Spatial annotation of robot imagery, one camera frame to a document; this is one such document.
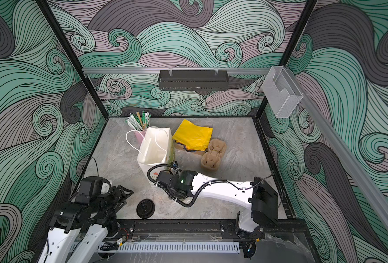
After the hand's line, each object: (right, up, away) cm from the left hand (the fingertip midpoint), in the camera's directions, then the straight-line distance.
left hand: (131, 194), depth 70 cm
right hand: (+18, -1, +5) cm, 19 cm away
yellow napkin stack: (+28, +23, +34) cm, 50 cm away
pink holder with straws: (-5, +33, +26) cm, 42 cm away
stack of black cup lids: (+4, -10, +7) cm, 13 cm away
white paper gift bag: (+11, +20, -1) cm, 23 cm away
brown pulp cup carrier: (+38, +11, +23) cm, 45 cm away
